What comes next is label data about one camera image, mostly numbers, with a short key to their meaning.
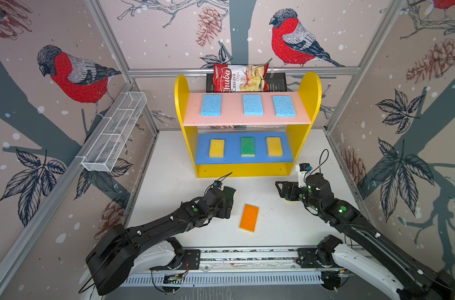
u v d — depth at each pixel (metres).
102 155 0.70
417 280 0.40
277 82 0.94
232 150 0.92
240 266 0.73
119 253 0.40
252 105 0.73
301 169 0.69
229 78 0.88
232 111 0.73
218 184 0.76
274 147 0.91
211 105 0.73
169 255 0.61
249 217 0.84
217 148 0.91
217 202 0.65
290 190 0.67
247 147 0.92
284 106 0.72
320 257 0.66
